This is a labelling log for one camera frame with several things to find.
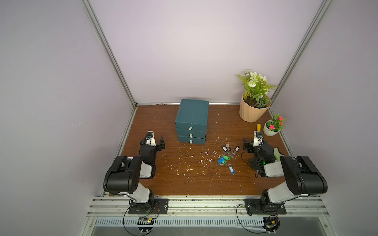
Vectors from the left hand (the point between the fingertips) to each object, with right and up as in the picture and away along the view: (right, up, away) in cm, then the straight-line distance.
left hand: (156, 135), depth 90 cm
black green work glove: (+77, -12, +1) cm, 78 cm away
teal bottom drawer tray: (+23, -4, +4) cm, 24 cm away
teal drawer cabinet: (+23, +9, -9) cm, 26 cm away
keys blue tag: (+41, -16, -1) cm, 44 cm away
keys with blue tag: (+47, -20, -5) cm, 51 cm away
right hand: (+62, 0, 0) cm, 62 cm away
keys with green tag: (+45, -14, 0) cm, 47 cm away
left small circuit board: (0, -43, -18) cm, 46 cm away
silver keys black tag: (+46, -10, +4) cm, 47 cm away
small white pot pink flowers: (+74, +4, +1) cm, 74 cm away
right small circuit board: (+62, -40, -21) cm, 77 cm away
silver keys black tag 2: (+49, -13, +2) cm, 51 cm away
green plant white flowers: (+64, +29, 0) cm, 70 cm away
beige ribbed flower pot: (+63, +14, +9) cm, 65 cm away
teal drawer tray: (+22, +6, -7) cm, 24 cm away
